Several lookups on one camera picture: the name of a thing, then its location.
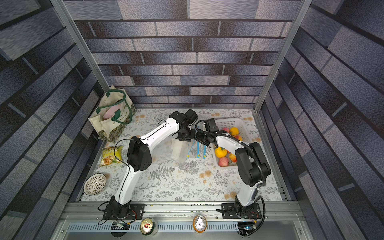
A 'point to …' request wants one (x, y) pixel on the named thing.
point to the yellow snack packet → (111, 154)
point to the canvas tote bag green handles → (113, 115)
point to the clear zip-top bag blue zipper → (185, 150)
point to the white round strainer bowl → (94, 184)
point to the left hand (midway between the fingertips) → (193, 139)
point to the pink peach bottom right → (223, 161)
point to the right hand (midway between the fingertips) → (193, 137)
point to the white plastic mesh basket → (243, 132)
